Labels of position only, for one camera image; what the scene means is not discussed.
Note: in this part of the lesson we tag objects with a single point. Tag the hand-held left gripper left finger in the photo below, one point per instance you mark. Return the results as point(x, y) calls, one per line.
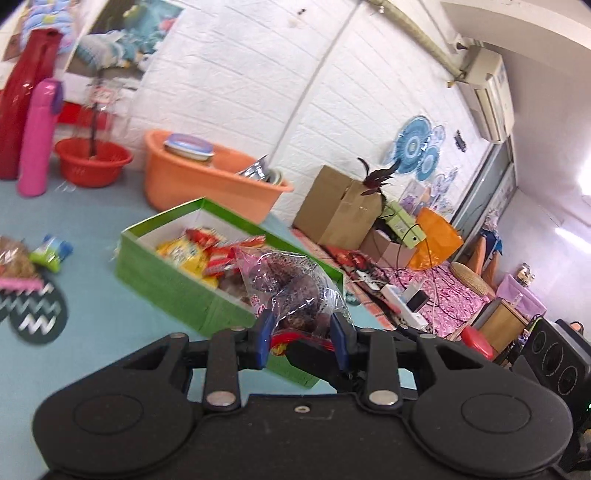
point(264, 337)

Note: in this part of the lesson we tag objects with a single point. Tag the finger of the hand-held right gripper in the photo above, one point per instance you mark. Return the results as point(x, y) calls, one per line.
point(318, 360)

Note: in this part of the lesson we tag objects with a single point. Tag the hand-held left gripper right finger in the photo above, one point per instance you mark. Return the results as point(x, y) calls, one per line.
point(340, 341)

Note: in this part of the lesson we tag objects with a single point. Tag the clear dark dates packet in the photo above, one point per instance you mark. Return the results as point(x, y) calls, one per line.
point(295, 286)

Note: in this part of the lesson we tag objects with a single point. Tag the red striped sausage packet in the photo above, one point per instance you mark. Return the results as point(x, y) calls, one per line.
point(235, 256)

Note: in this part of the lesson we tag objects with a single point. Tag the yellow cake packet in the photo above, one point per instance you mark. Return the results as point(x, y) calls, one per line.
point(184, 256)

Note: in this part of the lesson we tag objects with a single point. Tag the green cardboard box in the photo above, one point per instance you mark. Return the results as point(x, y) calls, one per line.
point(161, 277)

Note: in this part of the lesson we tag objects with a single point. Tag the wooden cabinet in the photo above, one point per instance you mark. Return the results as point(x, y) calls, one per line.
point(505, 321)

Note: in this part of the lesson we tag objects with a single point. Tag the white power strip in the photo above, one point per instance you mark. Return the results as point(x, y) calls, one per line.
point(397, 300)

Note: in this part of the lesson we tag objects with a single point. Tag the purple box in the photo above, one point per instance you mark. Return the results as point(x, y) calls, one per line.
point(524, 295)

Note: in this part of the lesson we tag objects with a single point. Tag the red round stool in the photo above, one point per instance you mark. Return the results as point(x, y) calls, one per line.
point(480, 342)

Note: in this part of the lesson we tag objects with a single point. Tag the red plaid cloth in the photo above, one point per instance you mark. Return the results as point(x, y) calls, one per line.
point(332, 258)

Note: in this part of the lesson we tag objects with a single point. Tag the small cardboard box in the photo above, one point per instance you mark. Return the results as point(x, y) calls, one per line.
point(385, 249)

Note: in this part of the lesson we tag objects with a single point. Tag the pink floral sheet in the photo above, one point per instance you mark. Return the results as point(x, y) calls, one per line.
point(448, 295)

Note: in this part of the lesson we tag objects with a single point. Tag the wooden chair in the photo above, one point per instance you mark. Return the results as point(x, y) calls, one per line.
point(482, 258)

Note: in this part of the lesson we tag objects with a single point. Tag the green white box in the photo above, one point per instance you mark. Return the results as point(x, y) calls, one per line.
point(406, 226)

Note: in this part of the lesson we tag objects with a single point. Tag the large cardboard box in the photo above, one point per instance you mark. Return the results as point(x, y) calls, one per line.
point(332, 207)

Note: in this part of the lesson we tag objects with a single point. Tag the orange bag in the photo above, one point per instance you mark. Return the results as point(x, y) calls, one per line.
point(438, 240)

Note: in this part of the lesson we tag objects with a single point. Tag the orange plastic basin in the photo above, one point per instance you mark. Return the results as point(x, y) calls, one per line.
point(198, 189)

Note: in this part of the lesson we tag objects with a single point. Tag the steel bowl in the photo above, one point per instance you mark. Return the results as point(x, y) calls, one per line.
point(254, 170)

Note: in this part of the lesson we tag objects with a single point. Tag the purple leaf plant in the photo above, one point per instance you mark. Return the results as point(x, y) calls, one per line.
point(376, 177)

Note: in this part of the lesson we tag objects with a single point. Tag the medium blue patterned plate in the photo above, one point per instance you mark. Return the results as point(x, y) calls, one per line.
point(428, 165)

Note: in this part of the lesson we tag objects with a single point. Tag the bowl with blue lid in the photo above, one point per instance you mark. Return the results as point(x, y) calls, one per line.
point(189, 148)

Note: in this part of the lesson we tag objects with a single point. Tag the large blue patterned plate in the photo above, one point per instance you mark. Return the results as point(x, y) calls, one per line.
point(412, 145)

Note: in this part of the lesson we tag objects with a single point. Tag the teal printed tablecloth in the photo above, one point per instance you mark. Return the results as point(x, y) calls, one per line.
point(92, 207)

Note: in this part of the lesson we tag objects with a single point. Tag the small blue patterned plate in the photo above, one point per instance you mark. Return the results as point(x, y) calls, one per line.
point(437, 136)

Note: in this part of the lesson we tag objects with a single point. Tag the blue green snack packet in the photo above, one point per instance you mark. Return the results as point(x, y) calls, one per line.
point(51, 254)

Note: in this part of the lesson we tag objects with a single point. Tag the red plastic basket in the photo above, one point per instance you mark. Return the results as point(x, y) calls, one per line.
point(92, 168)

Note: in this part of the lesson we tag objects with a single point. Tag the pink patterned snack packet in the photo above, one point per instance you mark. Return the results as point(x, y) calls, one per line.
point(18, 284)

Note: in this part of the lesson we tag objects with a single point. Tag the clear nut packet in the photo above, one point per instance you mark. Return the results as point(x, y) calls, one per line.
point(18, 261)

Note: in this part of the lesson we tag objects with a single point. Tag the glass pitcher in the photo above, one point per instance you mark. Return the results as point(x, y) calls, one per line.
point(104, 115)

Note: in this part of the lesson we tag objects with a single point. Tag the white air conditioner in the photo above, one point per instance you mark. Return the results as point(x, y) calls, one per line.
point(491, 92)

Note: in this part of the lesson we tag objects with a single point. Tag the pink bottle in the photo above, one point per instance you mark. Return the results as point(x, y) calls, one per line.
point(39, 147)

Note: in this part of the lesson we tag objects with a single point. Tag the red thermos jug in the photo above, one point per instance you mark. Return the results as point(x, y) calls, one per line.
point(23, 106)

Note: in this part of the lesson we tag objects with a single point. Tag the white wall pipe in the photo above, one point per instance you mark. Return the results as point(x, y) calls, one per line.
point(314, 87)

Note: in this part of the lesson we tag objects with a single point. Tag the wall poster with bedding pictures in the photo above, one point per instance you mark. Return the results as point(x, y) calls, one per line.
point(124, 32)

